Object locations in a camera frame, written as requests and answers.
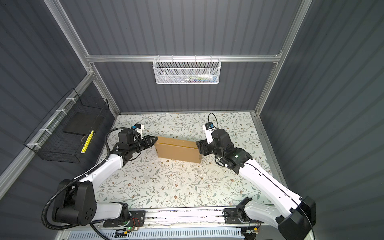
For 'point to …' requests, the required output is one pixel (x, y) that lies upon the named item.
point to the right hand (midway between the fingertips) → (203, 141)
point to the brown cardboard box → (178, 148)
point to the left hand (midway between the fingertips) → (155, 138)
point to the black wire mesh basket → (63, 135)
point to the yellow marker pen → (87, 142)
